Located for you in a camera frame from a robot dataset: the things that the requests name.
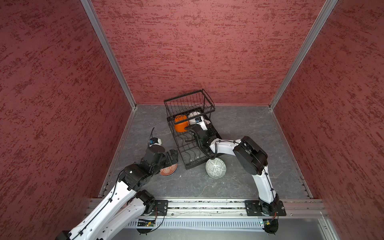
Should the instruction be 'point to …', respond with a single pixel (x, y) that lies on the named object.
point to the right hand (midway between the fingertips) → (210, 126)
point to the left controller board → (145, 225)
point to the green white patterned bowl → (216, 168)
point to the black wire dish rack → (191, 110)
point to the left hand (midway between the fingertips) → (170, 158)
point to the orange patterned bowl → (168, 170)
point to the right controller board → (271, 226)
